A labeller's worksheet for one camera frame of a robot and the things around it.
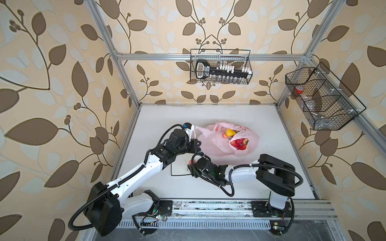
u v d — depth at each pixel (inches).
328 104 28.5
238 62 36.7
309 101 27.6
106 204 15.5
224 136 39.0
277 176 18.4
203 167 25.7
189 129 28.0
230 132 37.4
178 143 23.9
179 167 34.5
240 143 37.6
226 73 32.7
